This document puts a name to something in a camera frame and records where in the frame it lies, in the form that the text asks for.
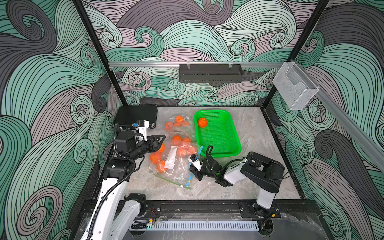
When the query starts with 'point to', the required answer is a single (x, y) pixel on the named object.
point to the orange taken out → (202, 122)
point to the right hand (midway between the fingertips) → (188, 168)
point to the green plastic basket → (220, 132)
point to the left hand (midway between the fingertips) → (161, 135)
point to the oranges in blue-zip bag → (185, 149)
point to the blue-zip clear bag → (170, 161)
